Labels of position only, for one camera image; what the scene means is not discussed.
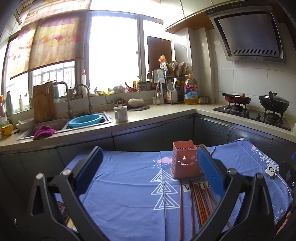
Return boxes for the black gas stove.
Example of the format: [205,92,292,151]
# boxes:
[213,103,292,131]

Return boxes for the steel sink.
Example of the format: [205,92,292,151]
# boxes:
[16,111,113,141]

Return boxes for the white mug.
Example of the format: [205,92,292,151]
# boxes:
[113,106,128,123]

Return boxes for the snack bags on rack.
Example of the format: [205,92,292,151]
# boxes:
[158,55,192,77]

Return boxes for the white cable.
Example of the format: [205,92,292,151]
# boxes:
[275,173,293,191]

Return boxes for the pink utensil holder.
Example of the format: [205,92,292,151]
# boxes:
[171,141,207,179]

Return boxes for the brown chopstick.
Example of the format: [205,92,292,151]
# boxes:
[198,186,210,219]
[189,180,195,238]
[196,185,207,225]
[179,180,184,241]
[192,184,201,229]
[204,188,232,230]

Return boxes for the pale green bottle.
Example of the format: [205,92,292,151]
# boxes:
[6,91,14,116]

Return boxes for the steel faucet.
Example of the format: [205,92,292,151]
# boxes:
[72,84,93,114]
[45,81,74,119]

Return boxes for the white bowl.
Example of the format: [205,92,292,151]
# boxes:
[16,118,35,132]

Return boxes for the red frying pan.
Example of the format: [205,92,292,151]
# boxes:
[222,93,251,104]

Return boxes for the white jug bottle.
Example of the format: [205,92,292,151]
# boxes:
[165,81,178,104]

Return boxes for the small white device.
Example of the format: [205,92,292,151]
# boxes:
[264,164,278,179]

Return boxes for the patterned roller blind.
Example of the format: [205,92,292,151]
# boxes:
[6,11,87,79]

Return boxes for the blue basin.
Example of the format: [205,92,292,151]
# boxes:
[69,114,103,128]

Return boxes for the blue patterned tablecloth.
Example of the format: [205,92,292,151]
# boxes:
[79,138,292,240]

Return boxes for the steel faucet left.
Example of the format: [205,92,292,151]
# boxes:
[45,81,74,119]

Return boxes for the steel faucet right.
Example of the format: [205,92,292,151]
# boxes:
[72,84,93,114]

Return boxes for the wooden cutting board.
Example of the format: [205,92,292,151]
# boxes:
[33,81,56,123]

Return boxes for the yellow cooking oil bottle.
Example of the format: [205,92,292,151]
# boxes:
[184,74,199,105]

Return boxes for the black wok with lid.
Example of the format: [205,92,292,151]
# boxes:
[259,91,290,113]

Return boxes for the small steel cup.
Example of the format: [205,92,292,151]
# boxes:
[198,96,210,104]

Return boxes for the steel range hood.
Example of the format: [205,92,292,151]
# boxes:
[205,1,287,63]

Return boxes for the magenta cloth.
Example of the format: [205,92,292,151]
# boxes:
[33,126,56,141]

